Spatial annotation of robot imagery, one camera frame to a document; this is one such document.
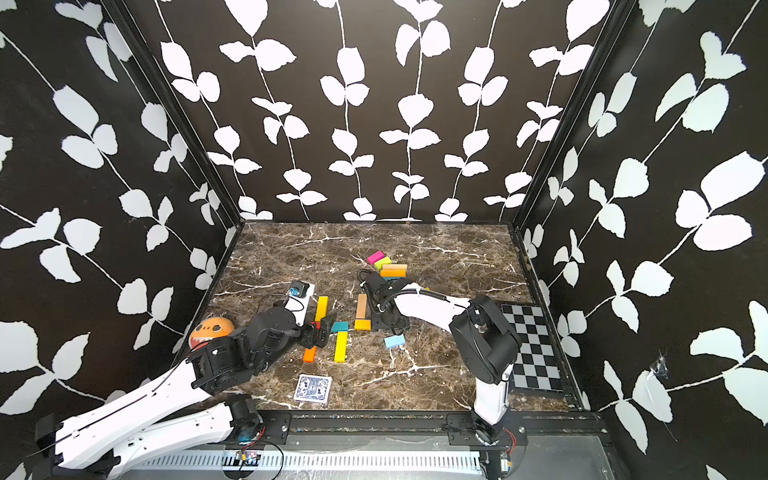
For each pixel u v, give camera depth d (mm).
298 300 601
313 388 794
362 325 900
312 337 613
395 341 890
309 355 854
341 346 854
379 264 1063
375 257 1082
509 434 729
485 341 478
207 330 818
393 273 1035
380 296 717
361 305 958
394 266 1051
